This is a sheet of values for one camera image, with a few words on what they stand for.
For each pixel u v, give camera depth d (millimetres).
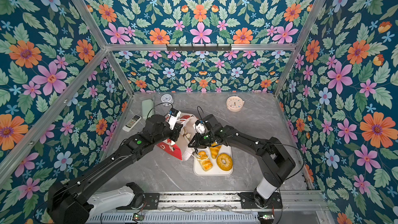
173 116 652
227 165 820
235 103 1108
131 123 1012
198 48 929
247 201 731
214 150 869
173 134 675
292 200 754
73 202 378
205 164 817
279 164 464
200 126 784
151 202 736
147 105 1088
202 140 732
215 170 828
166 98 1117
